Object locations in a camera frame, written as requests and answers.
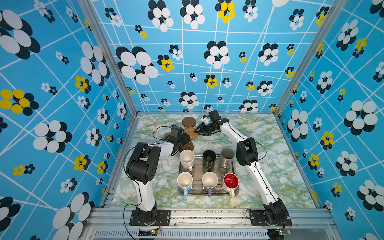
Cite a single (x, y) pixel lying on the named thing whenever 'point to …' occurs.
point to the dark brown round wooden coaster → (188, 122)
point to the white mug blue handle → (184, 181)
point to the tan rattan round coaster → (191, 131)
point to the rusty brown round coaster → (189, 146)
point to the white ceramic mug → (187, 158)
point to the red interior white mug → (231, 182)
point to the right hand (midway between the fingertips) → (197, 132)
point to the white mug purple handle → (209, 180)
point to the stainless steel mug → (226, 158)
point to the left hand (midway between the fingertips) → (188, 137)
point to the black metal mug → (208, 159)
